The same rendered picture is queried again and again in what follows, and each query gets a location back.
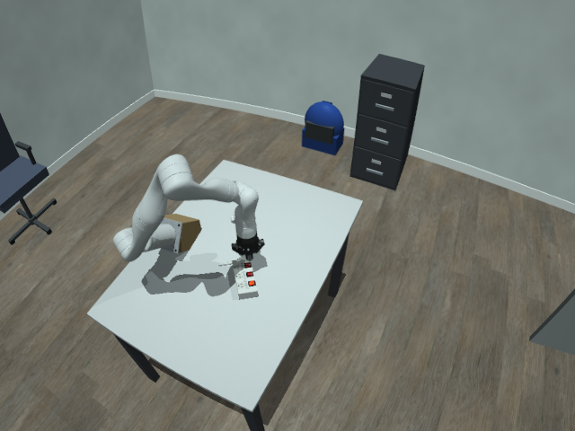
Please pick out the white power strip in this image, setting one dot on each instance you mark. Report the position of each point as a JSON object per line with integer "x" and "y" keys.
{"x": 244, "y": 278}

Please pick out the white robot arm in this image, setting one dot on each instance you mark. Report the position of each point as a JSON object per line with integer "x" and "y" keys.
{"x": 177, "y": 183}

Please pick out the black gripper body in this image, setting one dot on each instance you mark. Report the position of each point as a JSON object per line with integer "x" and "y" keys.
{"x": 240, "y": 241}

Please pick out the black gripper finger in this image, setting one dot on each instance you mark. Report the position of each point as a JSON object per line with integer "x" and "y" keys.
{"x": 257, "y": 247}
{"x": 241, "y": 251}

